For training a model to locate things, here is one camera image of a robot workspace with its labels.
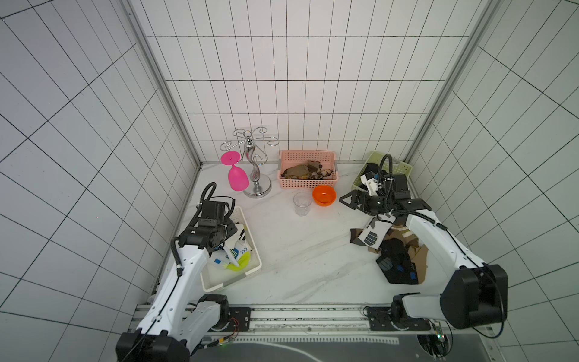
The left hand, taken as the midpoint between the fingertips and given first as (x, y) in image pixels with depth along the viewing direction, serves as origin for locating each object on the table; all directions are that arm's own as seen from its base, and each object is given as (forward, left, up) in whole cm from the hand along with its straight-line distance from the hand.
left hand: (227, 232), depth 80 cm
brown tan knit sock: (+37, -33, -7) cm, 50 cm away
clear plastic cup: (+21, -28, -10) cm, 36 cm away
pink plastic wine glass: (+21, -1, +6) cm, 22 cm away
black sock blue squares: (-7, -62, -9) cm, 64 cm away
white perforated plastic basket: (-11, +6, -14) cm, 18 cm away
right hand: (+12, -45, +6) cm, 47 cm away
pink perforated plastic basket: (+48, -42, -10) cm, 64 cm away
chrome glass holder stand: (+32, -7, -12) cm, 35 cm away
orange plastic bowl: (+24, -38, -10) cm, 46 cm away
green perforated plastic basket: (+41, -78, -9) cm, 89 cm away
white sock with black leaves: (+5, -58, -9) cm, 59 cm away
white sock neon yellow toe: (-7, -3, -7) cm, 11 cm away
